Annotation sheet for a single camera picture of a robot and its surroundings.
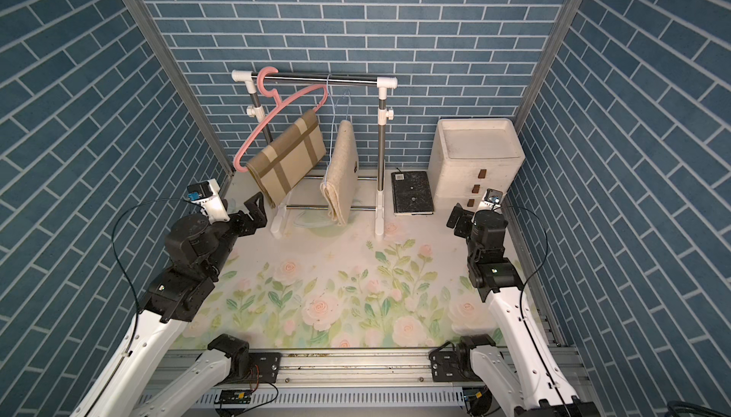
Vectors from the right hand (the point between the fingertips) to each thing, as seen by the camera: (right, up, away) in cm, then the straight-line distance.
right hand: (476, 209), depth 77 cm
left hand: (-56, +4, -10) cm, 57 cm away
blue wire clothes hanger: (-43, +31, +28) cm, 60 cm away
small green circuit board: (-64, -48, -4) cm, 80 cm away
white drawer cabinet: (+3, +17, +17) cm, 24 cm away
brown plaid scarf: (-56, +14, +13) cm, 60 cm away
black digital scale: (-14, +4, +35) cm, 38 cm away
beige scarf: (-38, +6, +6) cm, 39 cm away
